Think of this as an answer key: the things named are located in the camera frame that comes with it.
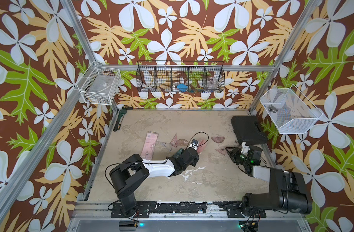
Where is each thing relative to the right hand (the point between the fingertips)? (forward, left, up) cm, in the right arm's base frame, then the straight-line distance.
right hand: (225, 149), depth 91 cm
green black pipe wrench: (+38, +78, -5) cm, 87 cm away
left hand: (-3, +20, +3) cm, 20 cm away
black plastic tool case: (+21, -21, -5) cm, 30 cm away
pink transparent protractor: (+8, +28, -5) cm, 30 cm away
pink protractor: (+11, +1, -6) cm, 13 cm away
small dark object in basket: (+16, -25, +21) cm, 36 cm away
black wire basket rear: (+43, +29, +25) cm, 58 cm away
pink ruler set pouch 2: (-1, +16, +5) cm, 17 cm away
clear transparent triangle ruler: (+6, +42, -4) cm, 43 cm away
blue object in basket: (+33, +28, +24) cm, 49 cm away
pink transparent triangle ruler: (+8, +33, -6) cm, 35 cm away
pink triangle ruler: (+2, 0, -6) cm, 6 cm away
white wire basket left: (+26, +78, +30) cm, 88 cm away
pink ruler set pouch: (+6, +51, -4) cm, 51 cm away
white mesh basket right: (+11, -34, +23) cm, 42 cm away
